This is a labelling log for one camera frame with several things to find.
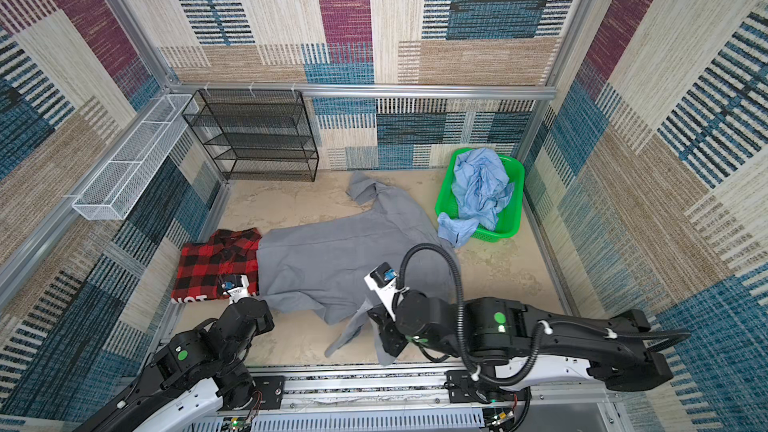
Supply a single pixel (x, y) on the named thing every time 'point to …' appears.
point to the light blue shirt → (480, 189)
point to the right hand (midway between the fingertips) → (375, 320)
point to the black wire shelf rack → (256, 134)
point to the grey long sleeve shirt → (322, 266)
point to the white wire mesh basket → (113, 190)
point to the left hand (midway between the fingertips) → (271, 301)
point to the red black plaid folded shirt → (200, 265)
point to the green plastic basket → (510, 222)
